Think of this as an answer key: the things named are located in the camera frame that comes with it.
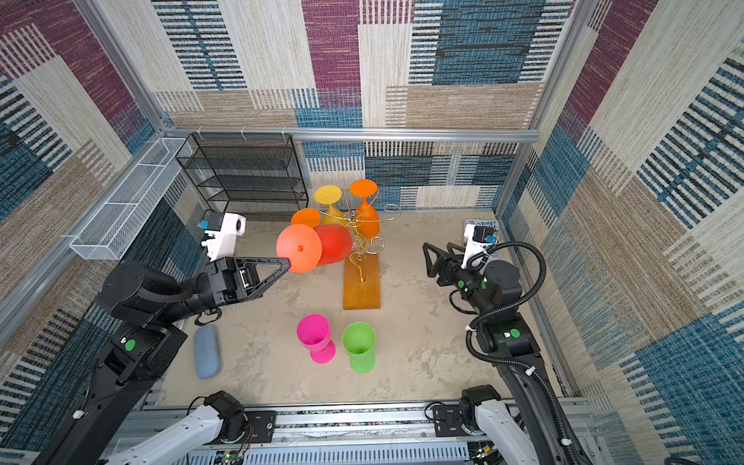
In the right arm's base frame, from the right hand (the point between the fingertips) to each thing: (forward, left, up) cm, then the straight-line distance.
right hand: (437, 250), depth 69 cm
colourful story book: (+34, -30, -28) cm, 53 cm away
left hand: (-17, +28, +18) cm, 37 cm away
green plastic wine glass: (-13, +19, -23) cm, 33 cm away
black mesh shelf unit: (+47, +63, -11) cm, 79 cm away
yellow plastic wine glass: (+17, +26, +2) cm, 32 cm away
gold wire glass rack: (+11, +19, -26) cm, 34 cm away
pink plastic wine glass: (-12, +31, -18) cm, 38 cm away
